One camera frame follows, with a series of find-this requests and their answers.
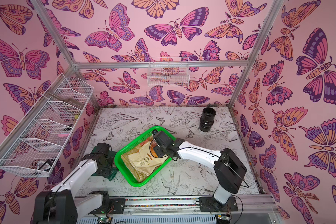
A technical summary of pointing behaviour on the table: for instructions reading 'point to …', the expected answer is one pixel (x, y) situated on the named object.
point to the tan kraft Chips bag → (140, 176)
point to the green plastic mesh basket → (124, 168)
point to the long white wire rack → (33, 151)
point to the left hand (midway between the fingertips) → (113, 162)
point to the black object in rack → (50, 163)
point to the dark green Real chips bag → (112, 170)
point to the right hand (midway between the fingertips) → (158, 148)
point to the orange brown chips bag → (145, 142)
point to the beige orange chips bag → (145, 160)
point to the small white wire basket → (168, 72)
